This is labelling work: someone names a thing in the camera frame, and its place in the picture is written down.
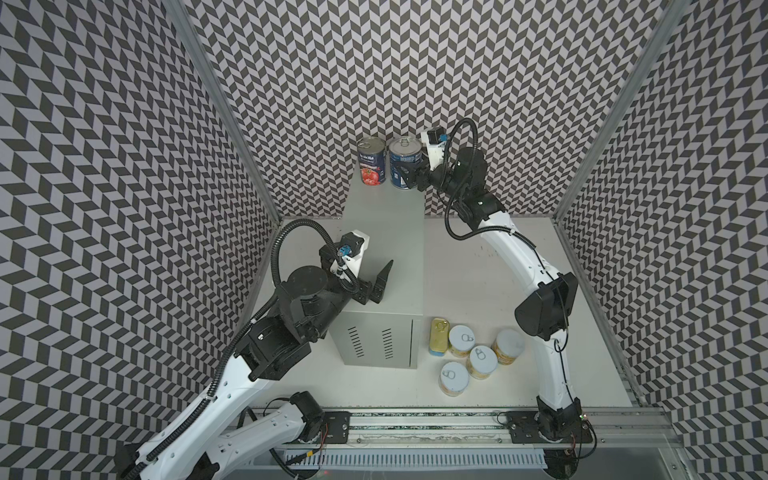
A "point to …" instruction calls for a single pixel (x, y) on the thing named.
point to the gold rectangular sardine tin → (439, 336)
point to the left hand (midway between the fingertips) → (369, 254)
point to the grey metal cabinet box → (386, 334)
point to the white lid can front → (453, 379)
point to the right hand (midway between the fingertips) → (402, 162)
